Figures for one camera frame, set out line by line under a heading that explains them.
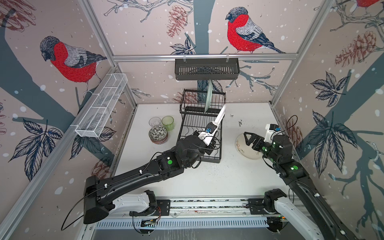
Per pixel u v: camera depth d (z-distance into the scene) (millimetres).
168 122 1010
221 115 581
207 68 1065
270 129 666
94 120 714
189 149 440
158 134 978
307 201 466
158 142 916
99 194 394
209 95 766
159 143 916
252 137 658
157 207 728
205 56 944
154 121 1041
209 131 503
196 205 761
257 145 656
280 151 546
